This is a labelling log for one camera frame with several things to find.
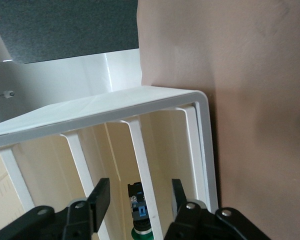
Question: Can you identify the green push button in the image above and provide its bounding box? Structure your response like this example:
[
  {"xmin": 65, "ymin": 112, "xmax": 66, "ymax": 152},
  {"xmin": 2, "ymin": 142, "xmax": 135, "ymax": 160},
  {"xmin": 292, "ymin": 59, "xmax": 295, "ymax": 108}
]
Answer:
[{"xmin": 126, "ymin": 182, "xmax": 152, "ymax": 237}]

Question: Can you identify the white empty drawer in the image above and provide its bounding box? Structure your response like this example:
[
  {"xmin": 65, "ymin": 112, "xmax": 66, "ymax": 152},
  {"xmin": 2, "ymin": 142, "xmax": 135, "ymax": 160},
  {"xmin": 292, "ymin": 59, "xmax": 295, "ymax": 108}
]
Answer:
[
  {"xmin": 149, "ymin": 106, "xmax": 206, "ymax": 208},
  {"xmin": 59, "ymin": 131, "xmax": 108, "ymax": 240},
  {"xmin": 0, "ymin": 146, "xmax": 36, "ymax": 216}
]

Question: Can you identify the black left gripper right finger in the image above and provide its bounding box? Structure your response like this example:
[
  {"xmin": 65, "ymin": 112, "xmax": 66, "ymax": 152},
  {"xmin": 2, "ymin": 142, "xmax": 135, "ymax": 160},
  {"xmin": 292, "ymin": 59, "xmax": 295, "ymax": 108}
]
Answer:
[{"xmin": 163, "ymin": 178, "xmax": 271, "ymax": 240}]

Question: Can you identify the white drawer cabinet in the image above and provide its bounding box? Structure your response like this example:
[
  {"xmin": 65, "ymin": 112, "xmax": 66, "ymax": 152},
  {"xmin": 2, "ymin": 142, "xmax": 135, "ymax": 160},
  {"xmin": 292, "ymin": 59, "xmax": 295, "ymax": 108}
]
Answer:
[{"xmin": 0, "ymin": 84, "xmax": 218, "ymax": 240}]

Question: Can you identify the white drawer holding button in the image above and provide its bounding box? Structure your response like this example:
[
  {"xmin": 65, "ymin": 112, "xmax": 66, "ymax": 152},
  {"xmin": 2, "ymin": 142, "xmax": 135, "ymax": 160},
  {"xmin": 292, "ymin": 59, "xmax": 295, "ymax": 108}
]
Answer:
[{"xmin": 104, "ymin": 119, "xmax": 165, "ymax": 240}]

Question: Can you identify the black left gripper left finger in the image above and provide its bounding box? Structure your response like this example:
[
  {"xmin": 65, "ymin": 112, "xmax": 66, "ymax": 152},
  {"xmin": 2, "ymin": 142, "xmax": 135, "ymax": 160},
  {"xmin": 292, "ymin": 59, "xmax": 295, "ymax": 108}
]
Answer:
[{"xmin": 0, "ymin": 177, "xmax": 111, "ymax": 240}]

